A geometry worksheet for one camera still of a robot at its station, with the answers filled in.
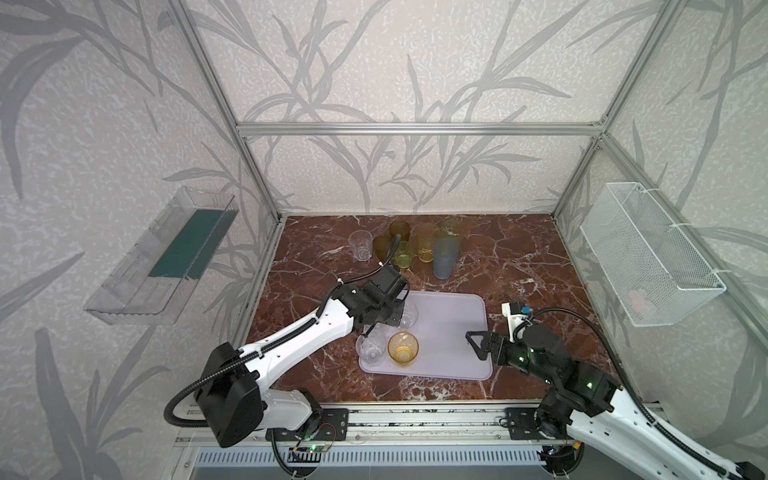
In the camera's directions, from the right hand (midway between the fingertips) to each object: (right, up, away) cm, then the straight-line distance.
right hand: (476, 327), depth 75 cm
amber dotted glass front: (-26, +20, +33) cm, 47 cm away
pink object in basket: (+41, +7, -1) cm, 41 cm away
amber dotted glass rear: (-19, +27, +34) cm, 47 cm away
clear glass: (-34, +22, +33) cm, 52 cm away
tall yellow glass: (-11, +23, +28) cm, 38 cm away
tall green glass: (+1, +28, +44) cm, 52 cm away
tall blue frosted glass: (-5, +19, +24) cm, 31 cm away
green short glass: (-18, +17, +31) cm, 40 cm away
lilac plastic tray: (-8, -9, +15) cm, 20 cm away
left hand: (-20, +5, +5) cm, 21 cm away
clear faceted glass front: (-28, -9, +10) cm, 31 cm away
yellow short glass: (-19, -8, +9) cm, 23 cm away
